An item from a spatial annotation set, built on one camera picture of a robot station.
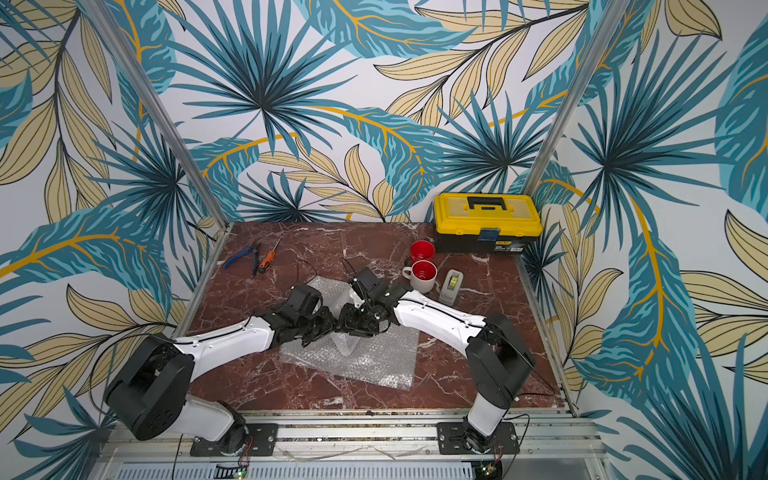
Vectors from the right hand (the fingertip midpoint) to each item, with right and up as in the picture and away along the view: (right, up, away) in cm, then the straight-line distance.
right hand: (341, 330), depth 81 cm
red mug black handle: (+24, +22, +23) cm, 40 cm away
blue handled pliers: (-41, +21, +29) cm, 55 cm away
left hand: (-2, 0, +7) cm, 7 cm away
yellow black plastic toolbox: (+43, +32, +21) cm, 57 cm away
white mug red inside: (+24, +14, +20) cm, 34 cm away
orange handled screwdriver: (-30, +20, +28) cm, 46 cm away
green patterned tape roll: (+34, +12, +17) cm, 40 cm away
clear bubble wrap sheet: (+13, -9, +5) cm, 16 cm away
